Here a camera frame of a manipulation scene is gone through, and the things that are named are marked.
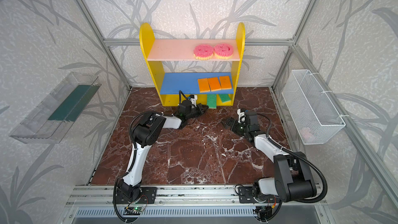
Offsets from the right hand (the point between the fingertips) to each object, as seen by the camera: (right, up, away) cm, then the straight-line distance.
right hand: (226, 123), depth 89 cm
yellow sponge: (-13, +23, +13) cm, 30 cm away
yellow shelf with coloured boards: (-34, +22, +14) cm, 43 cm away
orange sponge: (-7, +24, +13) cm, 28 cm away
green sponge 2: (+2, +15, +22) cm, 27 cm away
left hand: (-10, +9, +12) cm, 17 cm away
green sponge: (-8, +13, +17) cm, 22 cm away
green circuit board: (-44, -38, -18) cm, 61 cm away
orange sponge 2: (+1, +25, +14) cm, 29 cm away
